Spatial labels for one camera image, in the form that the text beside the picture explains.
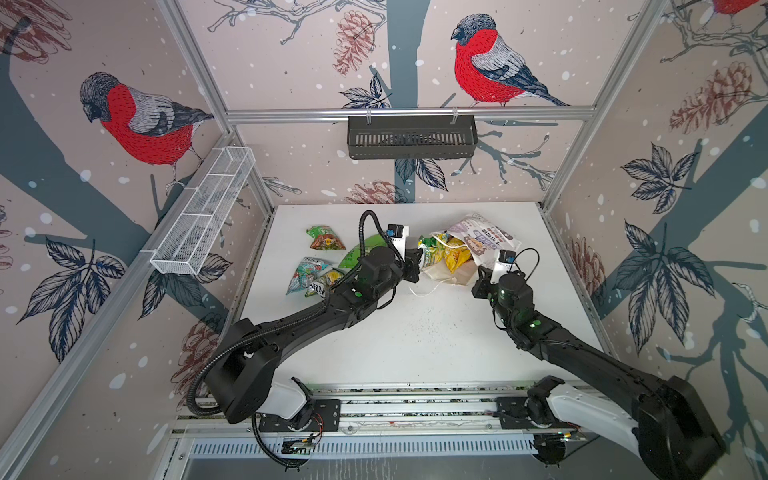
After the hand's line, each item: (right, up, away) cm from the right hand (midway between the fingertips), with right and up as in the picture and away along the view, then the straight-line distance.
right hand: (480, 263), depth 84 cm
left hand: (-16, +5, -7) cm, 18 cm away
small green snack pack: (-15, +4, -4) cm, 16 cm away
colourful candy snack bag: (-53, -3, +12) cm, 54 cm away
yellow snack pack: (-4, +2, +11) cm, 12 cm away
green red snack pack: (-49, +7, +20) cm, 54 cm away
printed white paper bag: (+2, +8, +7) cm, 10 cm away
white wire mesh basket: (-76, +5, -14) cm, 77 cm away
